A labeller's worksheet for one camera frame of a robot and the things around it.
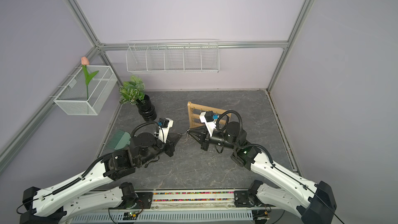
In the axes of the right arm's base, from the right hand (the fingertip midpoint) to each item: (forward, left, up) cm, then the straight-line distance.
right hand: (188, 130), depth 62 cm
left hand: (0, +3, -5) cm, 6 cm away
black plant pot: (+28, +29, -21) cm, 46 cm away
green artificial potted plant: (+28, +33, -6) cm, 44 cm away
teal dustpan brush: (+12, +46, -32) cm, 57 cm away
